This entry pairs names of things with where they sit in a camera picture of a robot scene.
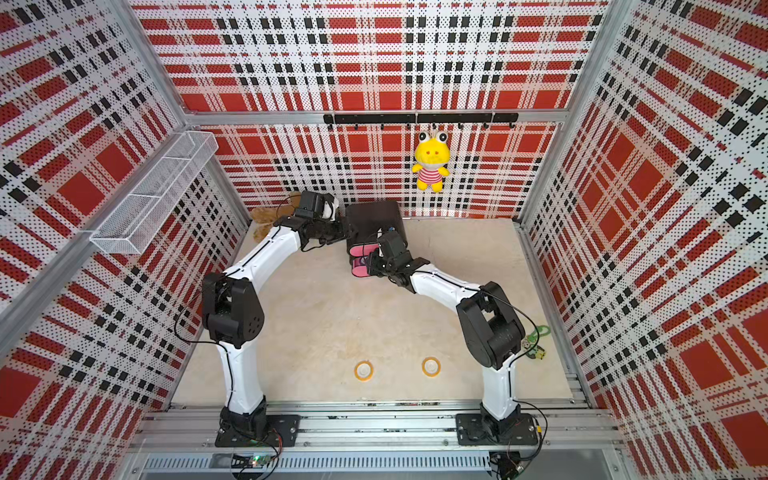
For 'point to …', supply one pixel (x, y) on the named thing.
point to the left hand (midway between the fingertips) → (357, 230)
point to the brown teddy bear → (263, 219)
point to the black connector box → (507, 464)
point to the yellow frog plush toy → (431, 154)
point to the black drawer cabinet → (365, 221)
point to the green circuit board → (250, 461)
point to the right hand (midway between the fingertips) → (373, 259)
